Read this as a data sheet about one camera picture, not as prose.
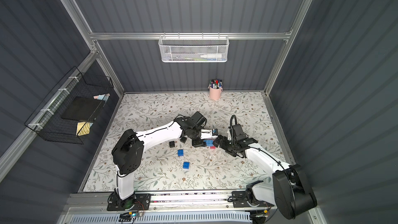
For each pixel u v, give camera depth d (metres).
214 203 0.74
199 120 0.71
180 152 0.89
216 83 1.08
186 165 0.84
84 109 0.74
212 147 0.90
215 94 1.13
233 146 0.67
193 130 0.66
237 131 0.69
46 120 0.62
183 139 0.93
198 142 0.77
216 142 0.79
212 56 0.88
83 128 0.61
